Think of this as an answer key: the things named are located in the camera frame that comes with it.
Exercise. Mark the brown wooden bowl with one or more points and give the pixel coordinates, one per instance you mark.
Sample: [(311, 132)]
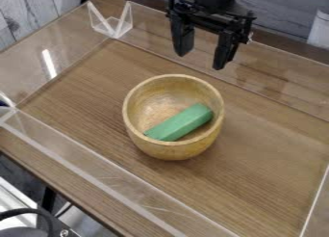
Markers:
[(158, 99)]

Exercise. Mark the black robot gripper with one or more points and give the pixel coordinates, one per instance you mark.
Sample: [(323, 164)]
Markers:
[(223, 17)]

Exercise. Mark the black metal bracket with bolt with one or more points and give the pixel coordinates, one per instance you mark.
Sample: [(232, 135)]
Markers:
[(62, 230)]

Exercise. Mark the black table leg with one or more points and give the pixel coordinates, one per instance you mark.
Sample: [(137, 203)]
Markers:
[(49, 199)]

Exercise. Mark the green rectangular block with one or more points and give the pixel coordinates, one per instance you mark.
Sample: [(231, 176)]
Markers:
[(182, 124)]

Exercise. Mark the clear acrylic tray enclosure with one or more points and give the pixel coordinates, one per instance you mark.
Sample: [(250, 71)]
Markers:
[(259, 184)]

